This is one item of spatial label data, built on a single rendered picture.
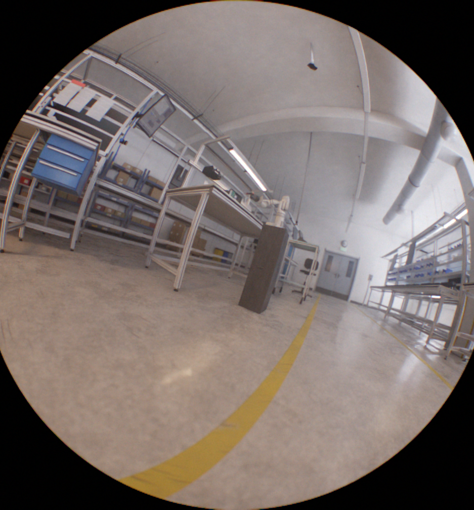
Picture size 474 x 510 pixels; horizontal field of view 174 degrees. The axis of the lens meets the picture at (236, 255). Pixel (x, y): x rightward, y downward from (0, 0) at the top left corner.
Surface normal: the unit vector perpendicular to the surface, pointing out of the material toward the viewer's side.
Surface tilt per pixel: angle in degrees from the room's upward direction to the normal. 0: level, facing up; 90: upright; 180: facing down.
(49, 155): 90
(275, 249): 90
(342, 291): 90
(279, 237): 90
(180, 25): 180
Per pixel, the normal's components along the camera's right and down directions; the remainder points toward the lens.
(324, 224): -0.53, -0.18
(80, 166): 0.80, 0.24
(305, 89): -0.29, 0.96
